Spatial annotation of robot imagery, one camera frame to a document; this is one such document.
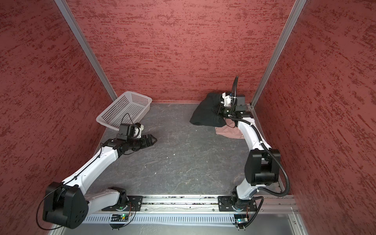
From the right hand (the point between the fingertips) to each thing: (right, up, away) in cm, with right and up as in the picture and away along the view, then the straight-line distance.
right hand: (210, 111), depth 85 cm
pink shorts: (+16, -13, +15) cm, 26 cm away
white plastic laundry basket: (-63, +3, +32) cm, 71 cm away
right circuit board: (+14, -54, -14) cm, 58 cm away
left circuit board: (-46, -54, -14) cm, 73 cm away
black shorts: (-1, -1, +12) cm, 12 cm away
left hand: (-35, -20, -1) cm, 40 cm away
